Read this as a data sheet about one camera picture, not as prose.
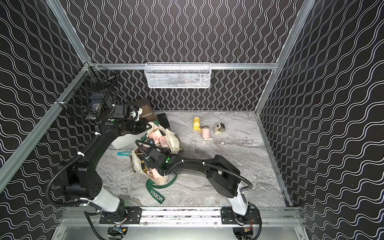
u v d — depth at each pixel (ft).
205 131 3.28
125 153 3.17
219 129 3.33
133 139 3.24
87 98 3.08
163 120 3.69
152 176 2.68
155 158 2.06
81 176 1.43
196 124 3.40
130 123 2.31
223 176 1.60
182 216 2.49
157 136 2.88
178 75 4.19
